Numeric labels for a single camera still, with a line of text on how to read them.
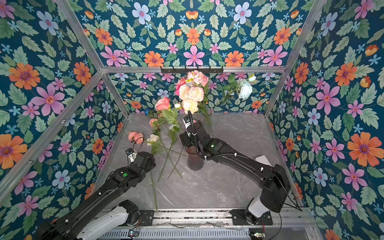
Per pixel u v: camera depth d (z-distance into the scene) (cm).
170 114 69
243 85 64
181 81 75
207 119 98
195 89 66
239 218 72
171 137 104
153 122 108
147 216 74
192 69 93
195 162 86
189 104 67
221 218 75
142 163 60
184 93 70
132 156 69
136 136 99
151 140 100
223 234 76
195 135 54
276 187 41
